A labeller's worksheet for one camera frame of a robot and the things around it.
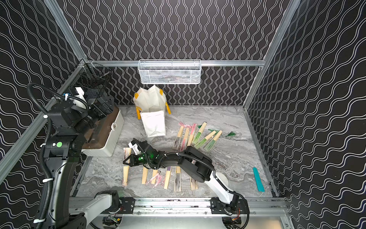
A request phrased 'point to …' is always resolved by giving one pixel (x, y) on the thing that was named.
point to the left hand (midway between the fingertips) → (104, 97)
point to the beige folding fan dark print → (177, 184)
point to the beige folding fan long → (194, 184)
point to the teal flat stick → (258, 180)
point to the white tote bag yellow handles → (150, 102)
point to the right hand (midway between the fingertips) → (123, 162)
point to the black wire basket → (92, 77)
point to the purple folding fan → (167, 177)
